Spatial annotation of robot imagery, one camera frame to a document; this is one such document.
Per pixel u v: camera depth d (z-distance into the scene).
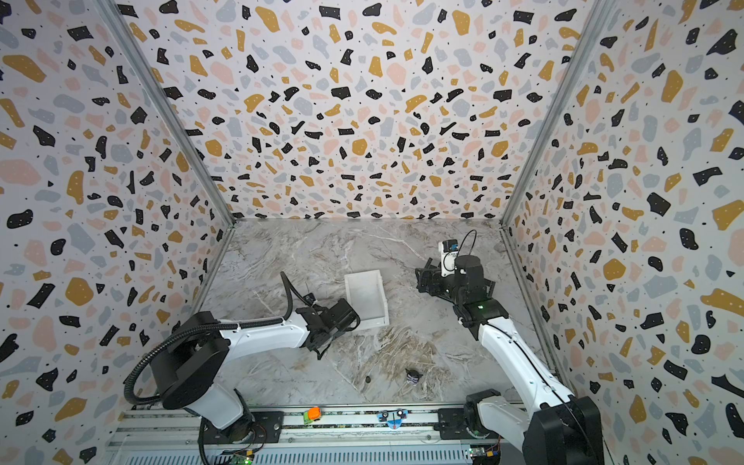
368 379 0.81
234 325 0.49
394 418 0.75
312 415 0.74
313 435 0.73
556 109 0.90
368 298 0.98
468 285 0.60
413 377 0.78
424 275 0.73
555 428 0.40
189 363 0.44
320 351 0.72
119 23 0.70
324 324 0.65
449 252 0.70
